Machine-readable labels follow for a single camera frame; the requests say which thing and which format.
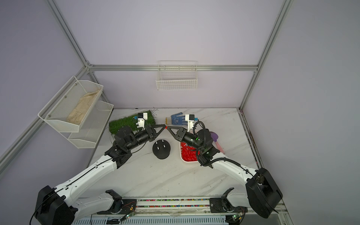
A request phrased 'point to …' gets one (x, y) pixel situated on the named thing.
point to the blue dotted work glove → (176, 119)
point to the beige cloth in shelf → (78, 114)
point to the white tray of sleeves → (188, 153)
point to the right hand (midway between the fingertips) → (168, 130)
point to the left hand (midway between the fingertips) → (165, 128)
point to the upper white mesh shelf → (67, 111)
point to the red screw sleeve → (166, 127)
